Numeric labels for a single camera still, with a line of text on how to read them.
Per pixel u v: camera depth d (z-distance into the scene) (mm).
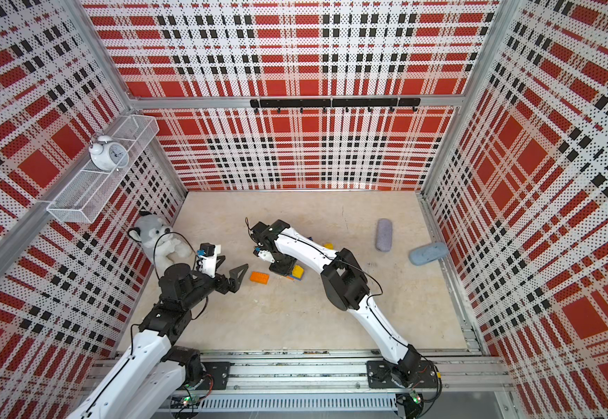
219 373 735
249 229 784
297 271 890
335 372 750
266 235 701
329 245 626
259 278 927
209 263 672
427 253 973
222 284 695
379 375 728
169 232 886
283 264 832
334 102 883
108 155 703
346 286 577
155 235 846
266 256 862
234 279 704
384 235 1018
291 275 902
